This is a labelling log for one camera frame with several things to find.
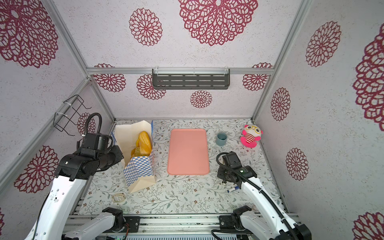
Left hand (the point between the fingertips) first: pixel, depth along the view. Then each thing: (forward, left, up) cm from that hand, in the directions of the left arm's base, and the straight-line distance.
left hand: (121, 156), depth 69 cm
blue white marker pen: (-7, -58, -25) cm, 63 cm away
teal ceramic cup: (+26, -54, -22) cm, 64 cm away
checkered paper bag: (-3, -6, -10) cm, 12 cm away
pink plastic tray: (+20, -30, -28) cm, 46 cm away
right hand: (-1, -49, -15) cm, 51 cm away
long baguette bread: (+12, -6, -8) cm, 15 cm away
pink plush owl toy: (+28, -74, -20) cm, 82 cm away
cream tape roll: (-11, +8, -26) cm, 29 cm away
